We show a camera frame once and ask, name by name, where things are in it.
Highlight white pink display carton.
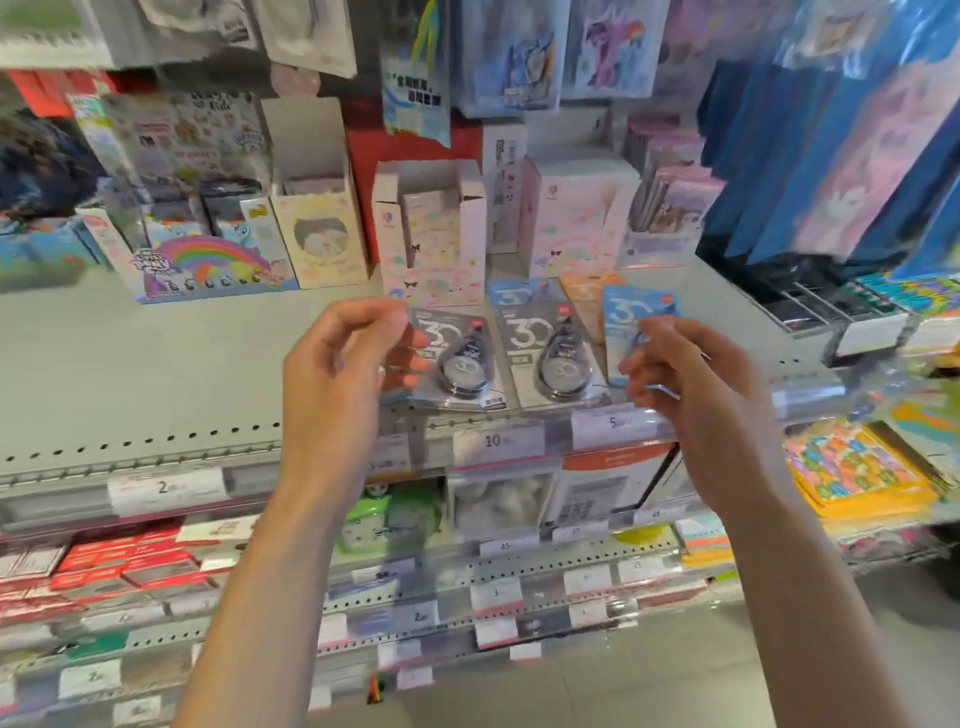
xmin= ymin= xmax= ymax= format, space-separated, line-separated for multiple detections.
xmin=371 ymin=159 xmax=489 ymax=309

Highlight red pen set pack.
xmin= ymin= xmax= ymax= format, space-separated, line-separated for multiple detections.
xmin=3 ymin=68 xmax=155 ymax=119

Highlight person's left hand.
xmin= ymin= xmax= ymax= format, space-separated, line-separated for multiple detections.
xmin=281 ymin=297 xmax=435 ymax=519

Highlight row of small price labels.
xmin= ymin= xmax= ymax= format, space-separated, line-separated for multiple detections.
xmin=0 ymin=517 xmax=691 ymax=725

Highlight pink card pack display box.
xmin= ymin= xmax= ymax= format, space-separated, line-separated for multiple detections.
xmin=618 ymin=112 xmax=727 ymax=271

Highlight green white boxed gadget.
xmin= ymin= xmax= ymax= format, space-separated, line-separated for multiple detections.
xmin=335 ymin=483 xmax=445 ymax=555

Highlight grey metal shelf tiers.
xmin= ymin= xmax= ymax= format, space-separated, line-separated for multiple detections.
xmin=0 ymin=479 xmax=960 ymax=728

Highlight row of red white packs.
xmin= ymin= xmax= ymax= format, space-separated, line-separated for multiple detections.
xmin=0 ymin=524 xmax=256 ymax=624

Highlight rainbow print display box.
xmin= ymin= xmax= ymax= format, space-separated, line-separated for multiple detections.
xmin=74 ymin=176 xmax=301 ymax=305

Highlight blue bagged goods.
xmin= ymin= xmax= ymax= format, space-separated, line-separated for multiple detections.
xmin=697 ymin=44 xmax=960 ymax=279

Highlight stack of pastel sticky notes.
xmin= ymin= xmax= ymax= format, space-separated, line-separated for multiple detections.
xmin=674 ymin=515 xmax=735 ymax=569

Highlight person's left forearm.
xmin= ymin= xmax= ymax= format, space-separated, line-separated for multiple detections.
xmin=172 ymin=479 xmax=361 ymax=728

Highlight beige box round window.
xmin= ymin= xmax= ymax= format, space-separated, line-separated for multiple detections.
xmin=262 ymin=97 xmax=370 ymax=290

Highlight clear 40m correction tape pack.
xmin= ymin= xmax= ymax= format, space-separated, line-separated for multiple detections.
xmin=251 ymin=0 xmax=360 ymax=80

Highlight metal wire divider rack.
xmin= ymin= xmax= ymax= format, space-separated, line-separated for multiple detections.
xmin=719 ymin=254 xmax=913 ymax=369

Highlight small orange correction tape pack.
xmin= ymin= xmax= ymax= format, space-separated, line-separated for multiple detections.
xmin=560 ymin=273 xmax=624 ymax=346

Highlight person's right hand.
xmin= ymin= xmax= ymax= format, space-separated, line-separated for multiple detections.
xmin=618 ymin=316 xmax=785 ymax=519

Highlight person's right forearm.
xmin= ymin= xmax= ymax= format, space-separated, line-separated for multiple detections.
xmin=716 ymin=479 xmax=913 ymax=728

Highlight lilac hanging pencil case pack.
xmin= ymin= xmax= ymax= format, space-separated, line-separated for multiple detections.
xmin=663 ymin=0 xmax=785 ymax=99

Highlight clear bagged pink goods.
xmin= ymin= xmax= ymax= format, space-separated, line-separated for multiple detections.
xmin=779 ymin=0 xmax=960 ymax=76

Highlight blue card box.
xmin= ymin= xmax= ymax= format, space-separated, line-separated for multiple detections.
xmin=0 ymin=112 xmax=106 ymax=290

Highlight white plush toy box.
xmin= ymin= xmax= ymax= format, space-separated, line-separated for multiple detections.
xmin=448 ymin=470 xmax=560 ymax=540

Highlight colourful sticker pack display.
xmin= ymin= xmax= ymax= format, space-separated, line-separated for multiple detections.
xmin=71 ymin=89 xmax=271 ymax=189

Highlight white barcode carton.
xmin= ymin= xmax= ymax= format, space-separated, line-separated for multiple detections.
xmin=479 ymin=123 xmax=530 ymax=256

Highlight dark blister pack blue card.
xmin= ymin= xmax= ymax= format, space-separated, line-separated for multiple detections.
xmin=378 ymin=0 xmax=453 ymax=148

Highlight red carton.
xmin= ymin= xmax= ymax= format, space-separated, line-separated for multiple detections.
xmin=344 ymin=112 xmax=485 ymax=264

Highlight row of blue character packs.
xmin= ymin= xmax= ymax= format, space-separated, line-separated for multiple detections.
xmin=449 ymin=0 xmax=673 ymax=118

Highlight orange white calculator box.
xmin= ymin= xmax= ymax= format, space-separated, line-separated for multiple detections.
xmin=553 ymin=442 xmax=680 ymax=526

